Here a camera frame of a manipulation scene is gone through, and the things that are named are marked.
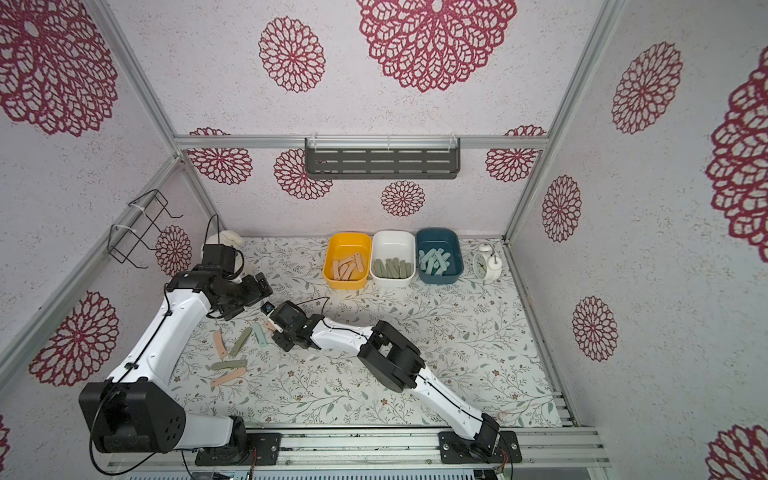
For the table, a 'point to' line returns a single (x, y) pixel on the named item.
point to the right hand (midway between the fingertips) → (278, 328)
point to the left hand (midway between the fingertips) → (259, 298)
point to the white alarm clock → (486, 265)
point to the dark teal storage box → (448, 239)
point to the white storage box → (391, 244)
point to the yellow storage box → (340, 245)
